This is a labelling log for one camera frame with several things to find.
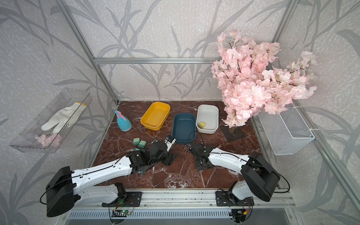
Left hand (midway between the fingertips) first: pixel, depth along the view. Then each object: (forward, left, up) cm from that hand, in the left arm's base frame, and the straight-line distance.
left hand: (173, 153), depth 79 cm
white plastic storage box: (+36, -24, -8) cm, 44 cm away
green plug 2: (+12, +27, -10) cm, 31 cm away
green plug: (+10, +23, -10) cm, 27 cm away
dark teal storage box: (+24, -5, -11) cm, 27 cm away
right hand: (-3, -16, -11) cm, 20 cm away
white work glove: (+8, +52, +22) cm, 57 cm away
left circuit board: (-27, +27, -14) cm, 41 cm away
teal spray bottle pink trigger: (+24, +37, -6) cm, 45 cm away
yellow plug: (+25, -18, -8) cm, 32 cm away
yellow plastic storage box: (+35, +17, -9) cm, 40 cm away
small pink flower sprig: (-3, +53, +21) cm, 57 cm away
